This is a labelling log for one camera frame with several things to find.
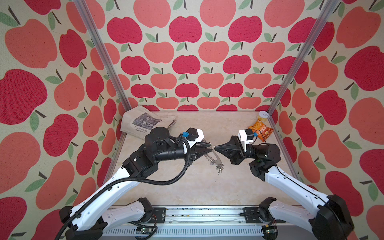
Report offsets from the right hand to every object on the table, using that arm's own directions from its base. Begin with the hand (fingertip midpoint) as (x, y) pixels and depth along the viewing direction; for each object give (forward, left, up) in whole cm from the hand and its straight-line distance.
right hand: (220, 148), depth 55 cm
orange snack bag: (+39, -36, -35) cm, 63 cm away
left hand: (-2, +3, +2) cm, 4 cm away
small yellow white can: (+53, -38, -33) cm, 73 cm away
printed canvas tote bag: (+35, +54, -29) cm, 71 cm away
